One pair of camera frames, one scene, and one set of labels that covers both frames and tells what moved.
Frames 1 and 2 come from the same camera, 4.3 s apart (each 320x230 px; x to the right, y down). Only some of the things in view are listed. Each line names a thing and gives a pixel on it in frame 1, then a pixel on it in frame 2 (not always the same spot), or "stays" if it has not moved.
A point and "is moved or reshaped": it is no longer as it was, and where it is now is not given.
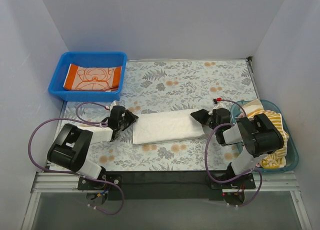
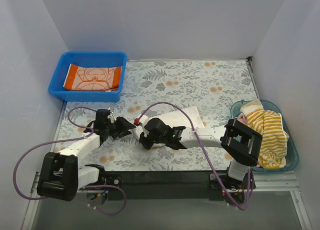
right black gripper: (207, 119) to (144, 139)
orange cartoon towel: (103, 78) stays
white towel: (167, 126) is moved or reshaped
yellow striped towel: (254, 107) stays
